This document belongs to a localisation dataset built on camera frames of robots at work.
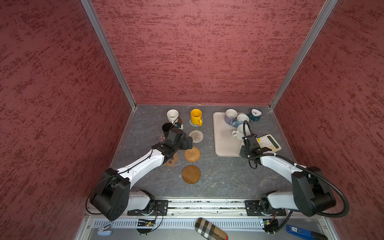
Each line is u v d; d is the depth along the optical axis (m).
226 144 1.03
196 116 1.01
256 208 0.74
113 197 0.41
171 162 0.90
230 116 1.10
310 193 0.43
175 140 0.65
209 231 0.66
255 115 1.10
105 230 0.67
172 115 1.04
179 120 1.09
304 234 0.65
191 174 0.86
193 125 1.07
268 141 0.98
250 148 0.71
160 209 0.74
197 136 1.02
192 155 0.92
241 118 1.03
